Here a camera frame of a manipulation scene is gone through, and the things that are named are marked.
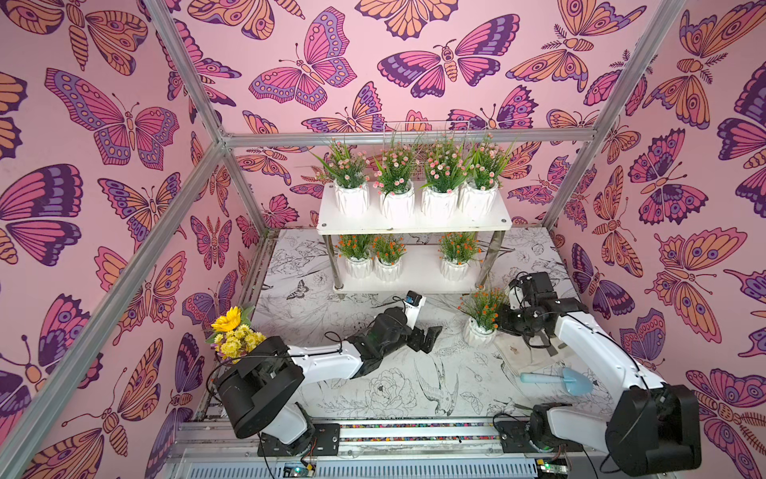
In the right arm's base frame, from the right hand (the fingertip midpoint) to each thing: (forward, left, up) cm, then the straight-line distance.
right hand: (497, 321), depth 85 cm
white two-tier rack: (+20, +20, -3) cm, 29 cm away
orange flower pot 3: (+15, +12, +13) cm, 23 cm away
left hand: (-1, +19, +3) cm, 19 cm away
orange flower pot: (+17, +41, +11) cm, 46 cm away
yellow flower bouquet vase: (-13, +65, +15) cm, 68 cm away
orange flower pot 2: (+15, +31, +10) cm, 36 cm away
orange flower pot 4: (-1, +6, +8) cm, 10 cm away
